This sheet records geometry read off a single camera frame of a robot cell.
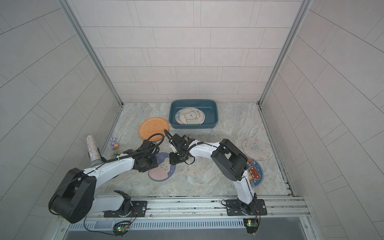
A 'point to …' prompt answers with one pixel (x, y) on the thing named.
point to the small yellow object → (115, 154)
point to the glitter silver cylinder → (94, 154)
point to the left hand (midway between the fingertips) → (158, 163)
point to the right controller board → (251, 225)
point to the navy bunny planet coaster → (165, 169)
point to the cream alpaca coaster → (191, 116)
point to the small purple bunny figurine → (114, 145)
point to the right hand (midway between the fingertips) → (172, 162)
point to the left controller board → (121, 228)
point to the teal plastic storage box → (209, 106)
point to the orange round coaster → (153, 128)
